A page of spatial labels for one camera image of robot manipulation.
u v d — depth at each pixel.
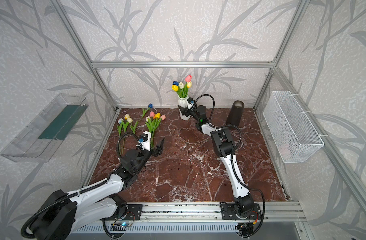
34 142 0.63
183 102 0.97
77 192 0.46
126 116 1.12
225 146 0.69
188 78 0.84
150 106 1.23
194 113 0.96
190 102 0.91
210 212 0.75
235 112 1.00
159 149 0.72
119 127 1.08
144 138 0.65
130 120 1.10
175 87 0.82
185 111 0.96
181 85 0.88
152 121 1.08
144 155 0.68
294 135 0.61
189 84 0.88
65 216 0.40
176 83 0.85
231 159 0.68
